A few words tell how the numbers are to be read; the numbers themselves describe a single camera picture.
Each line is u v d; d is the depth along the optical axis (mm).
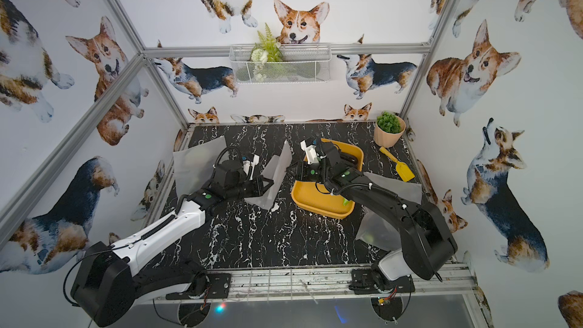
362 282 739
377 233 800
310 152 749
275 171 831
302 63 924
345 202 911
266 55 816
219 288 737
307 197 921
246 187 691
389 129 1035
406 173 1005
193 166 1035
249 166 731
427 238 427
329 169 639
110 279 391
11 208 488
